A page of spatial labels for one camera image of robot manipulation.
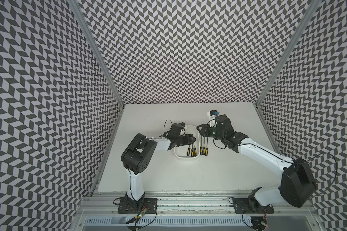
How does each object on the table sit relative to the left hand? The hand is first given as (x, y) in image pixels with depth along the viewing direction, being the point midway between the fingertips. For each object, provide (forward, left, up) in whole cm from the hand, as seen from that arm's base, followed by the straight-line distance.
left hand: (192, 140), depth 95 cm
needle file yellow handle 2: (-8, +1, -1) cm, 9 cm away
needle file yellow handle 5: (-5, -9, -2) cm, 10 cm away
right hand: (-2, -3, +15) cm, 16 cm away
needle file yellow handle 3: (-8, -1, -1) cm, 8 cm away
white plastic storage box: (-7, +8, -1) cm, 11 cm away
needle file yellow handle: (-8, +3, -1) cm, 8 cm away
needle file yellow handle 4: (-7, -5, -1) cm, 9 cm away
